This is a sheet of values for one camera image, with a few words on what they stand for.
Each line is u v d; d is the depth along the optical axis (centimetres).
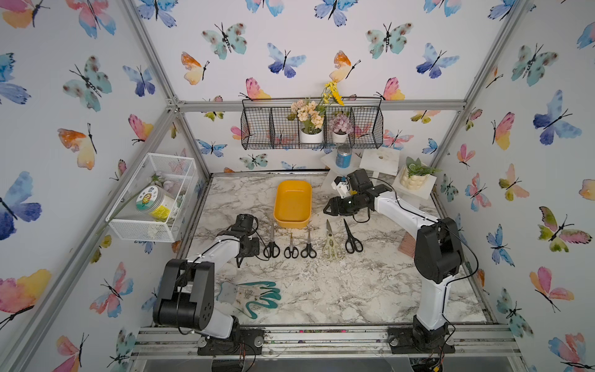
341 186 87
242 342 73
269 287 85
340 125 89
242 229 74
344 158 98
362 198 71
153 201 63
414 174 87
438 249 51
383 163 94
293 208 108
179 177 77
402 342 73
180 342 76
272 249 94
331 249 93
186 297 44
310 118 80
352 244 96
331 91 82
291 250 94
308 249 94
